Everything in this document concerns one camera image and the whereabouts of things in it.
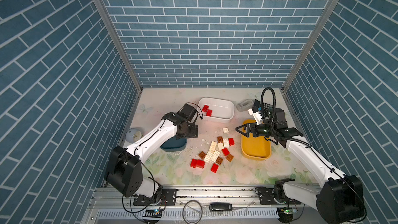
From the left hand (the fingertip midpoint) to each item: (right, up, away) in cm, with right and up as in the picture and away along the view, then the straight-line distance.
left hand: (192, 133), depth 84 cm
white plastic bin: (+15, +12, +23) cm, 30 cm away
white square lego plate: (+20, -1, +14) cm, 25 cm away
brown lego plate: (+5, -13, +3) cm, 14 cm away
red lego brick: (+7, +13, +24) cm, 28 cm away
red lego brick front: (+12, -18, -1) cm, 22 cm away
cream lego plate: (+10, -13, +2) cm, 17 cm away
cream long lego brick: (+12, -9, +6) cm, 16 cm away
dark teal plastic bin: (-11, -7, +3) cm, 13 cm away
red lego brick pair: (+3, -16, 0) cm, 17 cm away
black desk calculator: (+45, +14, +24) cm, 53 cm away
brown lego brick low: (+15, -15, +1) cm, 21 cm away
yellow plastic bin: (+35, -9, +3) cm, 36 cm away
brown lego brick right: (+21, -14, +1) cm, 25 cm away
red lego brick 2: (+9, +10, +21) cm, 25 cm away
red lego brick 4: (+19, -11, +5) cm, 23 cm away
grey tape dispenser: (+34, +15, +24) cm, 44 cm away
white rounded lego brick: (+19, -7, +7) cm, 22 cm away
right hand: (+25, +4, -5) cm, 26 cm away
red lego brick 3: (+22, -6, +8) cm, 25 cm away
